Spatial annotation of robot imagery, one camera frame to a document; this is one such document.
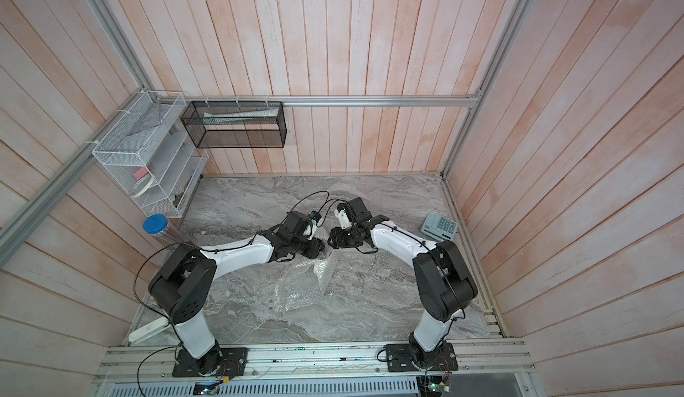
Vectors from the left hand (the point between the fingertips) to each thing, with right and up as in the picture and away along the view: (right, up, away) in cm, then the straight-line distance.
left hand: (318, 248), depth 92 cm
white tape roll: (-52, +21, -14) cm, 58 cm away
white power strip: (-49, -21, -16) cm, 56 cm away
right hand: (+5, +3, -1) cm, 6 cm away
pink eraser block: (-56, +26, -10) cm, 62 cm away
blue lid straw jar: (-49, +9, -12) cm, 51 cm away
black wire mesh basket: (-34, +48, +14) cm, 61 cm away
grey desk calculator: (+46, +7, +9) cm, 48 cm away
